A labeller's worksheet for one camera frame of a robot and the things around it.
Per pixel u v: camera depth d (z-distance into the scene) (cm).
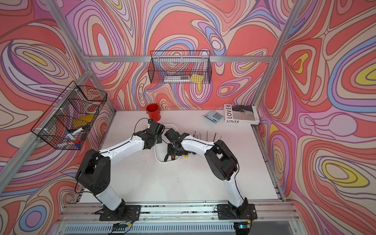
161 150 93
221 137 104
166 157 91
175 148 68
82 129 69
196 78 91
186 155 93
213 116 114
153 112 108
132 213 72
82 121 70
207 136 104
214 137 104
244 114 112
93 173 45
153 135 70
